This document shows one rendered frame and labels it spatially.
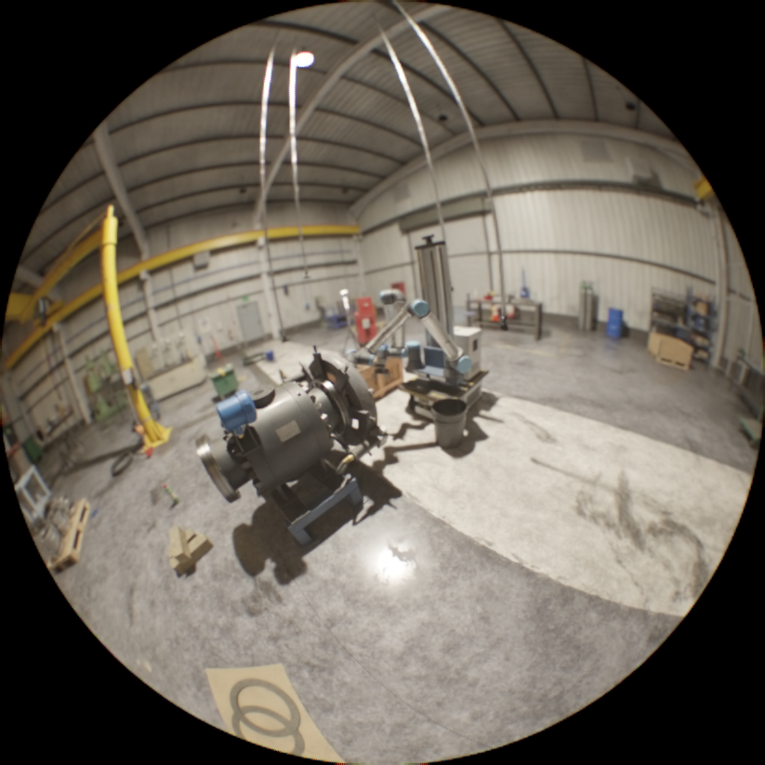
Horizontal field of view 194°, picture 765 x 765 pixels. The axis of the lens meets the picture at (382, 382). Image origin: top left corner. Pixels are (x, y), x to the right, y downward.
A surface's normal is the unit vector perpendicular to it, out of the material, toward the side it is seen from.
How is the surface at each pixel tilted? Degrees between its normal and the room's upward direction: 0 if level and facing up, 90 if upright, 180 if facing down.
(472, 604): 0
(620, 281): 90
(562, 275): 90
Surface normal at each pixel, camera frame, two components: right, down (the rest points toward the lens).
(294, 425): 0.58, -0.27
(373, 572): -0.14, -0.91
